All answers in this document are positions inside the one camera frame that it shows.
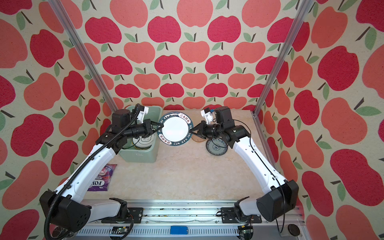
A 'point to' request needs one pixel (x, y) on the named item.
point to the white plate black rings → (144, 142)
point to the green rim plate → (175, 132)
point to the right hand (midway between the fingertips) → (193, 130)
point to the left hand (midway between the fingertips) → (165, 127)
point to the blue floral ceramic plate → (216, 146)
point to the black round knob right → (293, 229)
